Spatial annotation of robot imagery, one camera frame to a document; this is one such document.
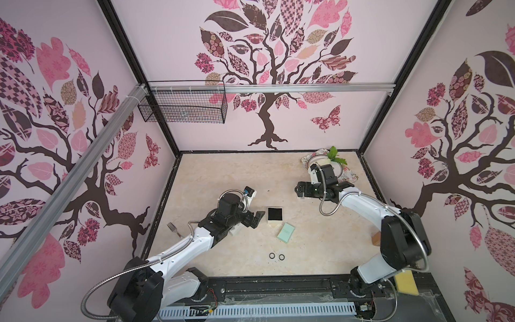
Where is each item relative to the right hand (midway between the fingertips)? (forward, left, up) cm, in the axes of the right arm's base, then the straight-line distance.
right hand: (304, 187), depth 91 cm
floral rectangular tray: (+15, -29, -11) cm, 34 cm away
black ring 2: (-29, +12, -11) cm, 33 cm away
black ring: (-27, +17, -10) cm, 34 cm away
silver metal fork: (-15, +60, -9) cm, 63 cm away
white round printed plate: (+23, -16, -6) cm, 29 cm away
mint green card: (-18, +9, -9) cm, 22 cm away
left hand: (-12, +23, +1) cm, 26 cm away
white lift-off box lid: (-17, +31, -7) cm, 36 cm away
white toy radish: (+28, -22, -7) cm, 36 cm away
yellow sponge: (-38, -35, -10) cm, 52 cm away
